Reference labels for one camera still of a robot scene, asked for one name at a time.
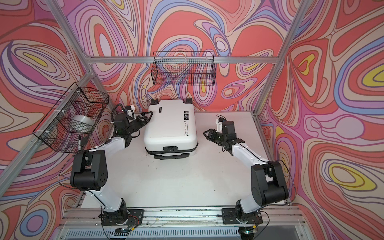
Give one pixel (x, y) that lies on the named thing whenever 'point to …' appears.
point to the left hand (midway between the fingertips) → (152, 114)
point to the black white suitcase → (171, 133)
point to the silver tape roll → (81, 123)
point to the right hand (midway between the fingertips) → (206, 136)
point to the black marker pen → (79, 147)
